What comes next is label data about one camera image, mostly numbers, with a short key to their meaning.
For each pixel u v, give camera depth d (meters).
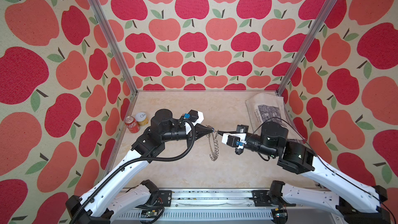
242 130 0.50
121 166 0.43
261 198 0.73
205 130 0.57
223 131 0.58
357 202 0.40
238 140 0.45
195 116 0.49
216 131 0.58
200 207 0.73
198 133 0.55
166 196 0.75
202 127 0.57
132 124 0.90
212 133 0.58
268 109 1.01
